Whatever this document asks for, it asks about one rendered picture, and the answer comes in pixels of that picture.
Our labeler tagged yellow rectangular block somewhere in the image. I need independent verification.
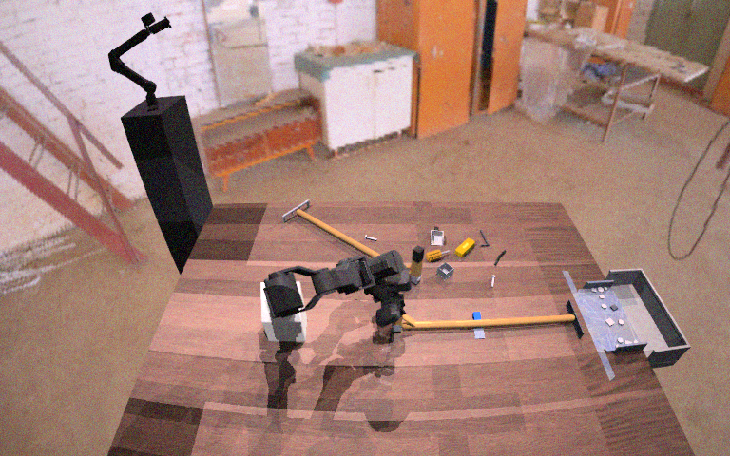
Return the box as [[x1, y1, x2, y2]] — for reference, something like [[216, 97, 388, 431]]
[[455, 238, 475, 257]]

